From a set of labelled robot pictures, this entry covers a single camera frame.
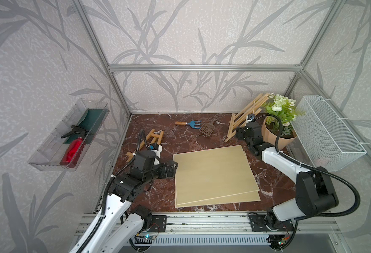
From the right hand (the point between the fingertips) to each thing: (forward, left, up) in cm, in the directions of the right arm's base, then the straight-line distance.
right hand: (244, 126), depth 90 cm
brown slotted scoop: (+14, +19, -17) cm, 29 cm away
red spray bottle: (-28, +74, +19) cm, 81 cm away
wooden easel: (+9, 0, -3) cm, 9 cm away
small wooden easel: (+4, +57, -16) cm, 60 cm away
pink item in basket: (-25, -30, +3) cm, 39 cm away
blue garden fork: (+18, +31, -18) cm, 40 cm away
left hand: (-25, +40, +3) cm, 47 cm away
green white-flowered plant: (+3, -19, +12) cm, 23 cm away
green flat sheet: (-11, +76, +16) cm, 78 cm away
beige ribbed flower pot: (-3, -14, 0) cm, 15 cm away
